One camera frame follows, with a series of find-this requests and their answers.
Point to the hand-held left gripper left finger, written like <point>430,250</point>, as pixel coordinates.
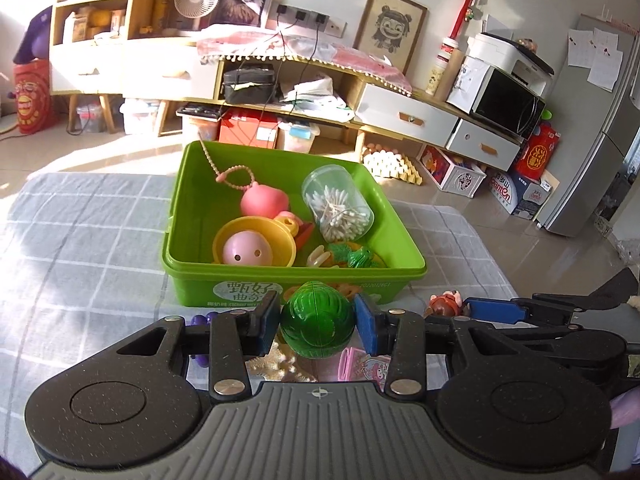
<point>265,325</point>

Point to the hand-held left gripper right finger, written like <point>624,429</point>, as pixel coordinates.
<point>367,325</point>

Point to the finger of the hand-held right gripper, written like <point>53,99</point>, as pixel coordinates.
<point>492,311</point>
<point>565,342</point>

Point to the pink cartoon packet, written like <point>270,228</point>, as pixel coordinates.
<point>367,367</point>

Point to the beige starfish toy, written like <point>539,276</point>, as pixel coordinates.
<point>285,367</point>

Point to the green round vegetable toy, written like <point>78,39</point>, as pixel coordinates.
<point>315,320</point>

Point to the brown red toy figure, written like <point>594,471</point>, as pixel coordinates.
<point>442,305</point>

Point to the purple grapes toy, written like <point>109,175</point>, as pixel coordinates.
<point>200,319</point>

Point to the pink ball with holes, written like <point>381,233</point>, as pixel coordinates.
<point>247,247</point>

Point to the red pepper toy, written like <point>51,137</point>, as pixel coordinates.
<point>305,234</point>

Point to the yellow plastic bowl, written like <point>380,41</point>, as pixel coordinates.
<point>250,223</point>

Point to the clear cotton swab jar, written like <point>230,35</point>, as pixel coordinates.
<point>340,195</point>

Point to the green plastic box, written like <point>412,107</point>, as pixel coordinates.
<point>197,195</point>

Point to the person's right forearm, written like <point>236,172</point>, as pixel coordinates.
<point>627,410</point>

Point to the white carton with red print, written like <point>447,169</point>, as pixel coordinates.
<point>505,192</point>

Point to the blue and white carton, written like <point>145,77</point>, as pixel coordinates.
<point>532,197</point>

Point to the white and red gift box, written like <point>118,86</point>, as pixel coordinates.
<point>452,172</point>

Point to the egg tray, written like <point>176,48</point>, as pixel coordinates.
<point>392,165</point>

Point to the small white drawer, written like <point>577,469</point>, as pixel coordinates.
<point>482,145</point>

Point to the grey checked tablecloth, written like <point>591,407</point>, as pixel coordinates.
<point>100,240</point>

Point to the clear storage box blue contents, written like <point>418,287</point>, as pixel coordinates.
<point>299,137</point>

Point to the red cardboard box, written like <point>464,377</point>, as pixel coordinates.
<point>247,130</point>

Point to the silver refrigerator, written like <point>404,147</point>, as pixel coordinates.
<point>590,135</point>

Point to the black microwave oven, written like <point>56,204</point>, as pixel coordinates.
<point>505,102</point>

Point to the clear storage box orange contents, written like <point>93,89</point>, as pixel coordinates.
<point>197,125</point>

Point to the long wooden tv cabinet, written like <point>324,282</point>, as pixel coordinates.
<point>350,110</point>

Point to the large white drawer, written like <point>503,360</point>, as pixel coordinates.
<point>405,110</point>

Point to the white paper sheet on microwave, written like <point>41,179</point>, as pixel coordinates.
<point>465,82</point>

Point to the pile of white papers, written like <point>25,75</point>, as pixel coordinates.
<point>312,92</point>

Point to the black bag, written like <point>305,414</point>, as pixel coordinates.
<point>250,85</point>

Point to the clear plastic storage box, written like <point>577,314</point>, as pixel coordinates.
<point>139,117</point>

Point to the stacked paper cups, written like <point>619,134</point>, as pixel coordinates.
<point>440,70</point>

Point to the white printer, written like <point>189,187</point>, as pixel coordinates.
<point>510,57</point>

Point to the small clear plastic box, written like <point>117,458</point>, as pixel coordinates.
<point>90,119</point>

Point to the white cabinet drawer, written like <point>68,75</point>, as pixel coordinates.
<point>85,70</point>
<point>170,70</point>

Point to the white paper note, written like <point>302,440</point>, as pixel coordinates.
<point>606,62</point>
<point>580,47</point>

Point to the pink fringed cloth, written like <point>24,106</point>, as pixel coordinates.
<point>250,42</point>

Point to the framed cartoon drawing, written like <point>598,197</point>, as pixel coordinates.
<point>390,27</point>

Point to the red printed bucket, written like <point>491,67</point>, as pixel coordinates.
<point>32,100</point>

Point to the tall wooden shelf cabinet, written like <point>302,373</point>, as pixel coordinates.
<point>140,20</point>

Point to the yellow tall box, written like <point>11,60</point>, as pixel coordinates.
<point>162,10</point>

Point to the yellow round object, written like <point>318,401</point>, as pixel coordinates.
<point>100,19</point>

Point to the small cardboard box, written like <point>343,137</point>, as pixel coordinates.
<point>76,26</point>

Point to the purple cloth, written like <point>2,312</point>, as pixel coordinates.
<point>32,35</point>

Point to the white wall socket panel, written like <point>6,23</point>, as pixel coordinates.
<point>310,19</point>

